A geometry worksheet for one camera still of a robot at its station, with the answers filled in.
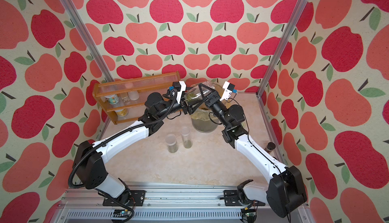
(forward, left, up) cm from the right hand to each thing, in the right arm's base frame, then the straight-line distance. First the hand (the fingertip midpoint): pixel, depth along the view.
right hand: (201, 91), depth 63 cm
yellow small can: (+12, +55, -37) cm, 67 cm away
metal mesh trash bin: (+1, -2, -22) cm, 22 cm away
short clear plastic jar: (-10, +15, -34) cm, 38 cm away
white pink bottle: (+17, +44, -24) cm, 53 cm away
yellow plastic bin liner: (+2, -1, -17) cm, 17 cm away
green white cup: (+11, +55, -22) cm, 60 cm away
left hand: (-1, 0, -3) cm, 3 cm away
